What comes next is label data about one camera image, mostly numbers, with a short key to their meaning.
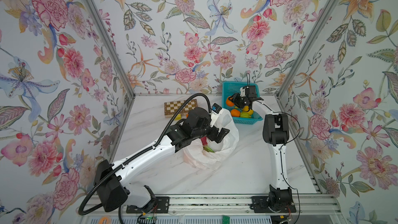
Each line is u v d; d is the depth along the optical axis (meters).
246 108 0.95
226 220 0.69
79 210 0.37
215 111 0.60
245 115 1.02
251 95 0.91
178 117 0.48
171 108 1.10
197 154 0.77
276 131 0.66
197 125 0.55
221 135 0.63
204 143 0.89
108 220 0.70
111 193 0.38
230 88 1.18
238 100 1.00
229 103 1.07
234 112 1.03
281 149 0.65
